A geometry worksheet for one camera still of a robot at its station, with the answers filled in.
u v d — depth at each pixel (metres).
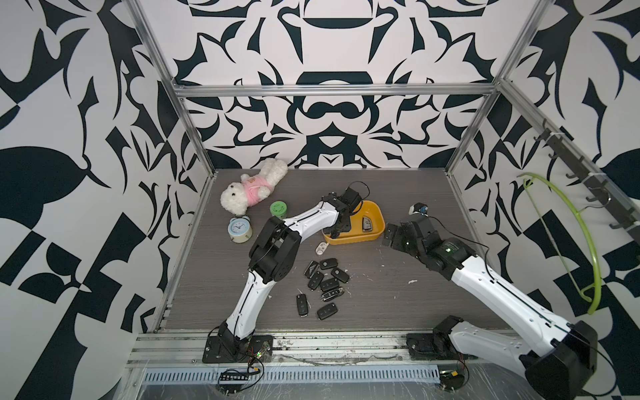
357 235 0.92
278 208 1.02
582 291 0.61
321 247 0.94
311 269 0.89
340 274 0.87
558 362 0.38
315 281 0.87
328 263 0.90
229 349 0.64
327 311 0.80
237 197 0.99
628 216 0.50
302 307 0.81
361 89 0.99
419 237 0.58
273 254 0.55
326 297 0.83
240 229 0.94
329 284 0.85
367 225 1.00
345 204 0.77
